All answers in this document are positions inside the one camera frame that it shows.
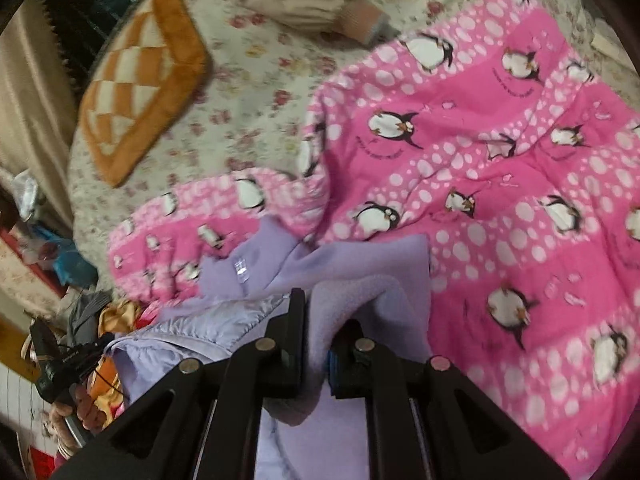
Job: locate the grey puffer jacket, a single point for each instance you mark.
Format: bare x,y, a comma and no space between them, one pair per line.
87,315

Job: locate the beige curtain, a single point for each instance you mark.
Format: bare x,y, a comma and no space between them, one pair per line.
35,110

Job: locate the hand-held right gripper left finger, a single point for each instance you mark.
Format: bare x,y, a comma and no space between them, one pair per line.
290,340

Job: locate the orange checkered cushion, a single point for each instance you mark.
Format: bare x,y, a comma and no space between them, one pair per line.
145,80

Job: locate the lilac zip-up jacket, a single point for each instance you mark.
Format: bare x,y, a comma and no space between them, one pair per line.
350,280

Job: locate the clear plastic bag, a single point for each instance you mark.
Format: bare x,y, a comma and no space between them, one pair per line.
25,192

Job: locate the red box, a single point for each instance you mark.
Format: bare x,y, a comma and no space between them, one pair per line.
25,260

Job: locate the orange cartoon print cloth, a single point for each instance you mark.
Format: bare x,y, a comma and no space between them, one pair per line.
117,317

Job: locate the person's left hand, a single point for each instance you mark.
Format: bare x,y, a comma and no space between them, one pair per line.
90,415

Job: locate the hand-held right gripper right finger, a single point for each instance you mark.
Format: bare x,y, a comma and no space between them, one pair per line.
334,366

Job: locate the pink penguin print blanket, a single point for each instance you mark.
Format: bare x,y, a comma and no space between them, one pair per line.
500,150

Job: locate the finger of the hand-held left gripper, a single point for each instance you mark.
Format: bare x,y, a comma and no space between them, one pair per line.
87,352

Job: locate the floral bedspread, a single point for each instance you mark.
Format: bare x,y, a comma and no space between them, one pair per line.
260,85

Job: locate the blue plastic bag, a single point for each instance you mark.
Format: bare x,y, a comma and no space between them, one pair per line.
65,260

